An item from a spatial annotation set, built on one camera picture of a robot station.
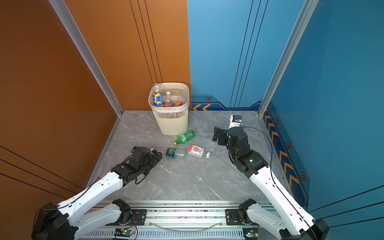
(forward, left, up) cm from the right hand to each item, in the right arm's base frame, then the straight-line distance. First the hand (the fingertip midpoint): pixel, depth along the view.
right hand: (221, 129), depth 72 cm
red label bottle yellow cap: (+28, +24, -8) cm, 38 cm away
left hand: (-5, +33, -18) cm, 38 cm away
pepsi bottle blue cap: (+27, +37, -1) cm, 46 cm away
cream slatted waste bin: (+21, +29, -16) cm, 39 cm away
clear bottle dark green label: (+1, +26, -24) cm, 35 cm away
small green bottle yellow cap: (+13, +21, -24) cm, 35 cm away
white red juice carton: (+3, +13, -25) cm, 29 cm away
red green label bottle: (+30, +32, -8) cm, 44 cm away
